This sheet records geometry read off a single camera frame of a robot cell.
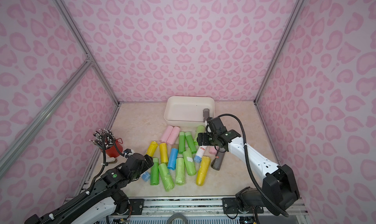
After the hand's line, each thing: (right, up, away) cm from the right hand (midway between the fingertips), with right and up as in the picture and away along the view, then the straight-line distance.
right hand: (202, 138), depth 83 cm
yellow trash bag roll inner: (-23, -10, +7) cm, 26 cm away
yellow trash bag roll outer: (-31, -7, +9) cm, 33 cm away
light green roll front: (-12, -19, -2) cm, 23 cm away
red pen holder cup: (-50, -7, +1) cm, 51 cm away
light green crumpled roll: (-8, -12, +3) cm, 15 cm away
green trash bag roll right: (-7, -4, +11) cm, 14 cm away
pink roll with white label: (+7, -8, +7) cm, 13 cm away
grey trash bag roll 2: (+9, -14, +3) cm, 17 cm away
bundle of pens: (-56, +2, -5) cm, 56 cm away
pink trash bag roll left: (-23, +1, +15) cm, 28 cm away
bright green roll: (-27, -19, -1) cm, 33 cm away
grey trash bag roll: (+4, +14, +26) cm, 30 cm away
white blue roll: (-31, -20, -3) cm, 37 cm away
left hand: (-28, -14, -1) cm, 32 cm away
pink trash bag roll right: (-18, -1, +13) cm, 22 cm away
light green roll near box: (0, +4, +18) cm, 18 cm away
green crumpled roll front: (-20, -20, -3) cm, 29 cm away
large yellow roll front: (0, -18, -1) cm, 18 cm away
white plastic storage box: (-9, +16, +27) cm, 33 cm away
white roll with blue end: (-2, -12, +3) cm, 12 cm away
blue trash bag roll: (-17, -13, +3) cm, 22 cm away
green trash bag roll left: (-13, -4, +12) cm, 18 cm away
